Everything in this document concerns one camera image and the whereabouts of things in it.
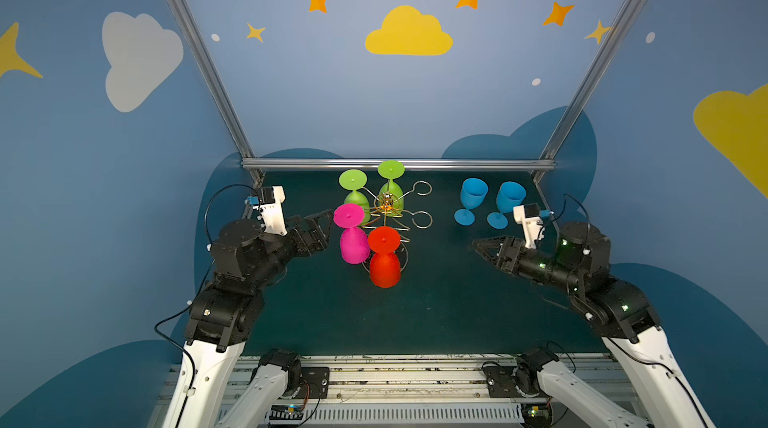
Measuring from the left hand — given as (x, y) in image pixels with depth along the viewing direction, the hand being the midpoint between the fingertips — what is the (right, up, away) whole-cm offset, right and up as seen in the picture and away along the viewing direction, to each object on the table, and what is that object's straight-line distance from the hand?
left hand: (314, 212), depth 62 cm
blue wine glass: (+44, +5, +34) cm, 56 cm away
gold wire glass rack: (+18, -4, +20) cm, 27 cm away
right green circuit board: (+53, -51, +12) cm, 74 cm away
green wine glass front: (+7, +8, +17) cm, 20 cm away
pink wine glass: (+7, -8, +15) cm, 18 cm away
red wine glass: (+15, -13, +11) cm, 23 cm away
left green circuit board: (-10, -50, +11) cm, 53 cm away
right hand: (+35, -6, 0) cm, 36 cm away
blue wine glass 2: (+56, +4, +37) cm, 67 cm away
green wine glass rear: (+16, +3, +12) cm, 21 cm away
